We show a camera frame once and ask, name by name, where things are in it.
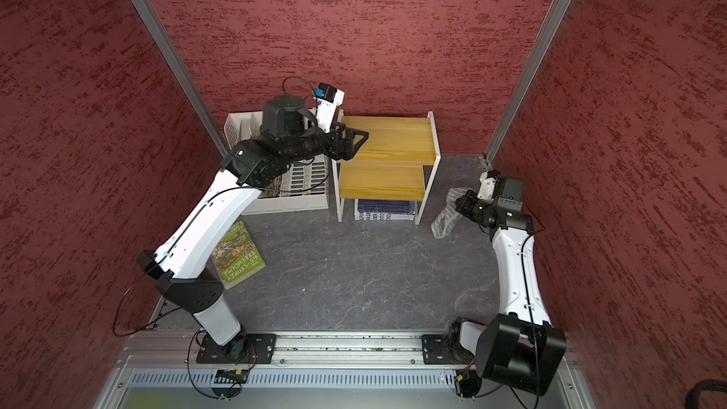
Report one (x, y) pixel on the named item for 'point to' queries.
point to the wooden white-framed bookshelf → (398, 161)
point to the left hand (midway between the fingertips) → (351, 136)
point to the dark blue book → (386, 205)
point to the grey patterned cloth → (449, 217)
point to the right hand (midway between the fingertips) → (454, 204)
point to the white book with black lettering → (380, 216)
